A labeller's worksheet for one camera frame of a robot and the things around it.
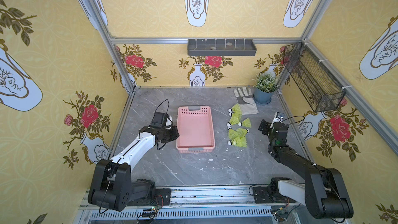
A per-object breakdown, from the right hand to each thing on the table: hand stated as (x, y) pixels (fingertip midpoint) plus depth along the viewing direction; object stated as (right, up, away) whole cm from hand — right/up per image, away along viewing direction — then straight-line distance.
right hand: (270, 121), depth 89 cm
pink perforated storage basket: (-44, -7, +11) cm, 46 cm away
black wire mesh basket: (+24, +21, -3) cm, 32 cm away
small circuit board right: (-3, -40, -17) cm, 44 cm away
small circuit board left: (-64, -40, -17) cm, 77 cm away
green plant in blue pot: (+1, +22, +11) cm, 24 cm away
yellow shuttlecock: (-17, +5, +15) cm, 23 cm away
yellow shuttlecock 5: (-16, -8, +3) cm, 18 cm away
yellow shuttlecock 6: (-19, -13, 0) cm, 23 cm away
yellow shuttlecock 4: (-21, -9, +6) cm, 23 cm away
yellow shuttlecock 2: (-18, 0, +9) cm, 20 cm away
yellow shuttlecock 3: (-12, -2, +9) cm, 15 cm away
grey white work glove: (-7, +13, +24) cm, 29 cm away
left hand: (-51, -7, -2) cm, 52 cm away
